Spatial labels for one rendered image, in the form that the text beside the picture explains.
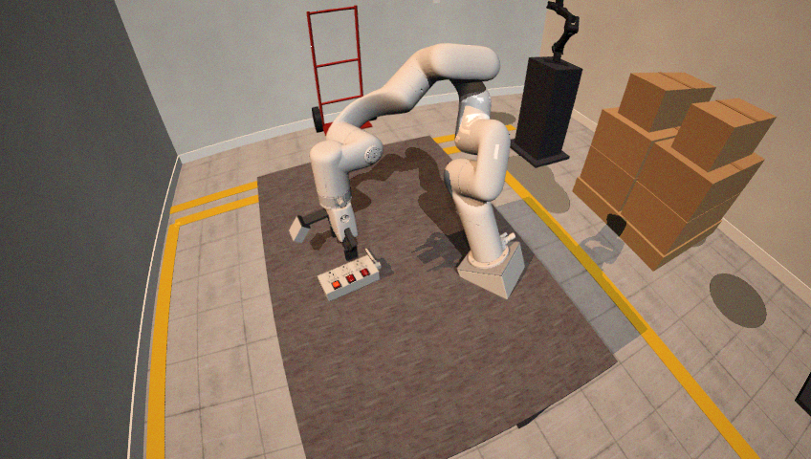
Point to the cream power strip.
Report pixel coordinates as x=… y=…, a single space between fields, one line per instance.
x=350 y=277

